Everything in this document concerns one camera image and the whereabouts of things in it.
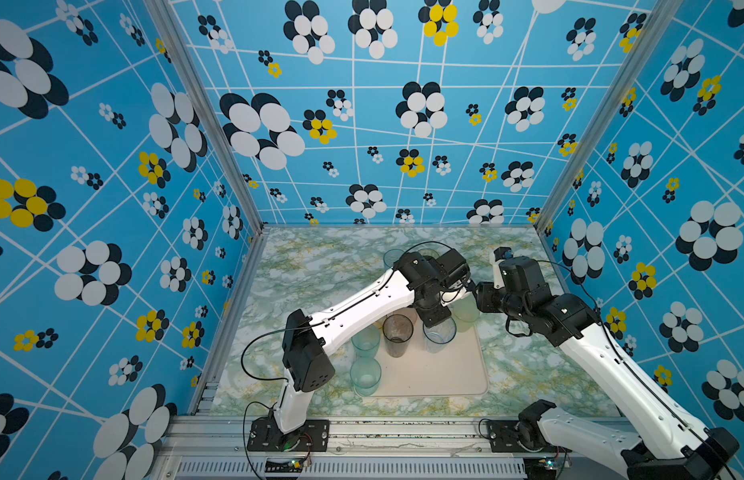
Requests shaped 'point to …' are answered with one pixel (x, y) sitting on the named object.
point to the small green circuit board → (293, 466)
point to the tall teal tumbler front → (366, 342)
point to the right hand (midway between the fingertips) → (482, 289)
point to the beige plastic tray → (459, 368)
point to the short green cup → (465, 312)
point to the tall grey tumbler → (397, 329)
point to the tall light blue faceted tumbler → (439, 335)
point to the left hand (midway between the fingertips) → (436, 312)
